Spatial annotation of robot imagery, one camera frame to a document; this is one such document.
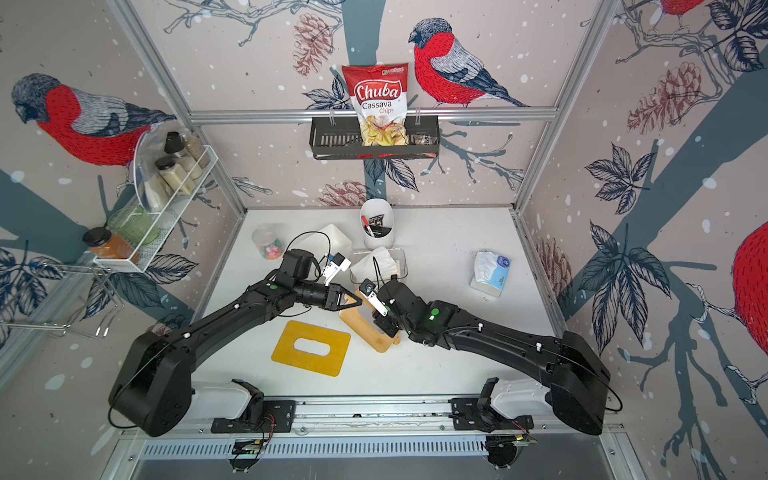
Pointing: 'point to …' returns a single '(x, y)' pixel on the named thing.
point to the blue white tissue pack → (491, 272)
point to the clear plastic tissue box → (399, 254)
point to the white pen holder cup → (377, 223)
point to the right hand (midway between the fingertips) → (380, 303)
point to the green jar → (135, 223)
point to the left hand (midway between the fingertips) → (362, 298)
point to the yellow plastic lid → (332, 364)
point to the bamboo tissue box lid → (360, 320)
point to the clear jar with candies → (269, 242)
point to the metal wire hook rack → (105, 274)
